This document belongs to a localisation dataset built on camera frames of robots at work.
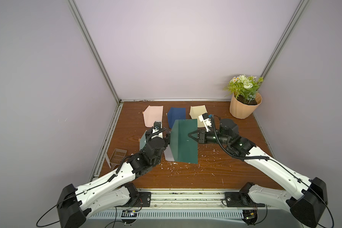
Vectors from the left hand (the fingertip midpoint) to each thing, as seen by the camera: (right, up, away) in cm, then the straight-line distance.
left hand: (162, 128), depth 74 cm
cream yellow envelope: (+23, +9, +41) cm, 48 cm away
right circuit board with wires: (+45, -45, -3) cm, 64 cm away
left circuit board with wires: (-18, -46, -2) cm, 49 cm away
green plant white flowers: (+51, +25, +15) cm, 59 cm away
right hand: (+13, 0, -7) cm, 15 cm away
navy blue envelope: (+7, +7, +37) cm, 39 cm away
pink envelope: (-12, +7, +37) cm, 40 cm away
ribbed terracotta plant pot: (+54, +13, +22) cm, 59 cm away
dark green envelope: (+11, -11, -2) cm, 16 cm away
